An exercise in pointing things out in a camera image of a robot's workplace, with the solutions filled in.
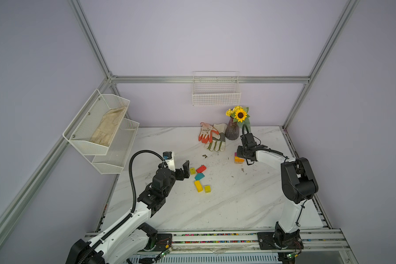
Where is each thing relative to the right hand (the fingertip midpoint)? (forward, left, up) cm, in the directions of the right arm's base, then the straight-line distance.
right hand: (240, 150), depth 100 cm
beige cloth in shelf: (-4, +69, +25) cm, 74 cm away
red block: (-10, +24, -5) cm, 27 cm away
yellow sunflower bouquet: (+14, +1, +18) cm, 22 cm away
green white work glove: (+10, +13, -5) cm, 17 cm away
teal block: (-15, +25, -5) cm, 30 cm away
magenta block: (-1, +3, -2) cm, 4 cm away
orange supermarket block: (-5, +1, -3) cm, 6 cm away
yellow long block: (-22, +25, -4) cm, 34 cm away
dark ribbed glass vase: (+17, +4, 0) cm, 18 cm away
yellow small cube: (-23, +20, -5) cm, 31 cm away
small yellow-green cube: (-13, +29, -3) cm, 32 cm away
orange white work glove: (+18, +21, -3) cm, 28 cm away
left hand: (-17, +34, +14) cm, 41 cm away
